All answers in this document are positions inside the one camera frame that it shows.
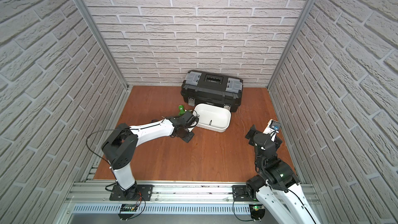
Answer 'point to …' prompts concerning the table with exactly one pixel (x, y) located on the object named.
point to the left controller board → (127, 210)
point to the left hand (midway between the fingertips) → (191, 134)
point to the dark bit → (210, 122)
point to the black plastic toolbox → (204, 87)
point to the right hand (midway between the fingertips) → (263, 129)
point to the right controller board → (257, 211)
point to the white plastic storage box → (211, 117)
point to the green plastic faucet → (181, 107)
